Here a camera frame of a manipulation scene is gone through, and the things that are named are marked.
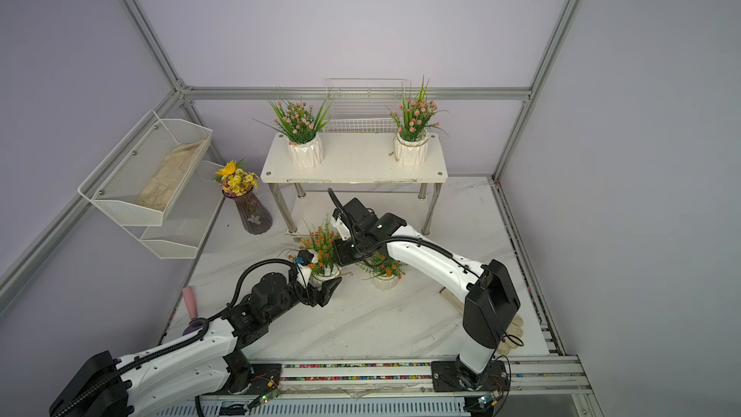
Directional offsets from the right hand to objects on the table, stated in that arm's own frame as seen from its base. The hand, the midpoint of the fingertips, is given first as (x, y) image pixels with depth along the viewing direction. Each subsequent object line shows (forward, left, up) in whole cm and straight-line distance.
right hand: (340, 261), depth 79 cm
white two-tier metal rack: (+19, -5, +19) cm, 27 cm away
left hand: (-2, +4, -4) cm, 6 cm away
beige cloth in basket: (+13, +48, +16) cm, 52 cm away
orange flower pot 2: (-2, -13, -3) cm, 13 cm away
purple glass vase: (+21, +31, -5) cm, 38 cm away
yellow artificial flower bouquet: (+23, +32, +10) cm, 41 cm away
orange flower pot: (-5, +3, +6) cm, 9 cm away
